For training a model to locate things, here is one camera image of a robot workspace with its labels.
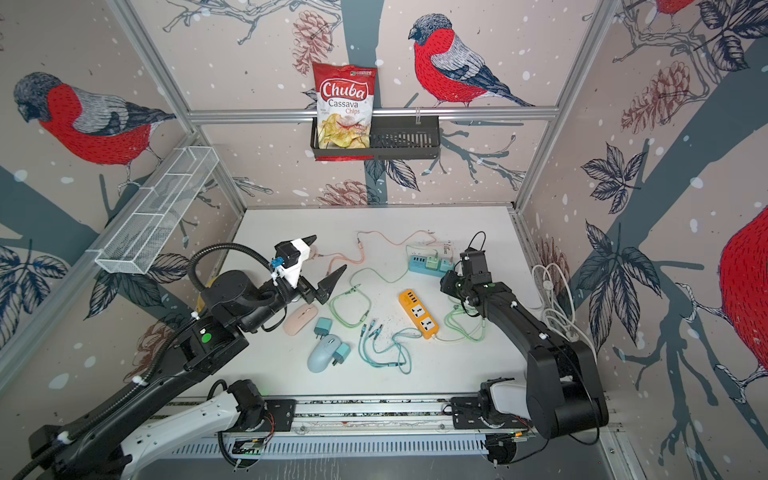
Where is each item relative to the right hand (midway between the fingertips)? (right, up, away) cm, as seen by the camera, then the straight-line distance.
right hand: (445, 278), depth 90 cm
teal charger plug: (-31, -19, -9) cm, 37 cm away
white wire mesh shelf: (-79, +13, -17) cm, 82 cm away
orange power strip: (-6, -13, -3) cm, 15 cm away
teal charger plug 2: (-38, -14, -2) cm, 40 cm away
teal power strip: (-4, +3, +6) cm, 8 cm away
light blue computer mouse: (-36, -20, -8) cm, 42 cm away
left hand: (-29, +12, -31) cm, 44 cm away
